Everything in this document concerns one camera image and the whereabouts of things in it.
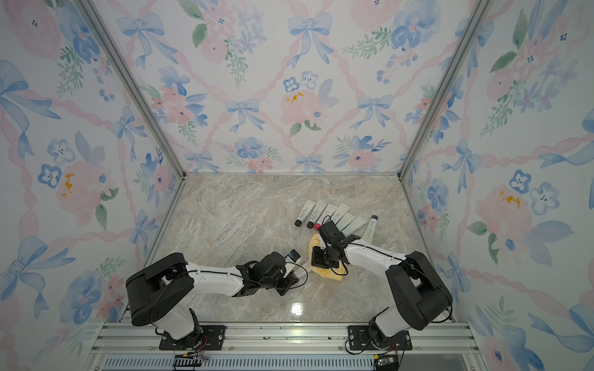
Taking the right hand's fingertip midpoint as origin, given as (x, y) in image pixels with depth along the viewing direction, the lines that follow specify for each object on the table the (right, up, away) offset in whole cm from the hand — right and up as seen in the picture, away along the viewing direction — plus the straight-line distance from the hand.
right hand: (315, 261), depth 89 cm
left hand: (-7, -5, -3) cm, 9 cm away
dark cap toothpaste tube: (+23, +10, +8) cm, 26 cm away
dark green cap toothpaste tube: (+12, +18, +15) cm, 26 cm away
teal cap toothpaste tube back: (+14, +14, +12) cm, 23 cm away
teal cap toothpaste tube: (+17, +12, +11) cm, 24 cm away
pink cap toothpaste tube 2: (+7, +18, +16) cm, 25 cm away
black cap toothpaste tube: (+3, +19, +17) cm, 26 cm away
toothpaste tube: (-2, +20, +17) cm, 27 cm away
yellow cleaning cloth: (+5, -1, -13) cm, 14 cm away
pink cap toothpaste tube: (-5, -3, -3) cm, 7 cm away
